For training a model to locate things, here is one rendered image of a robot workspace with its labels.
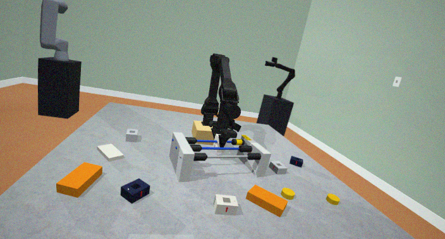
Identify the yellow short cylinder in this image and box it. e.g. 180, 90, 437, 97
326, 194, 339, 205
281, 188, 295, 200

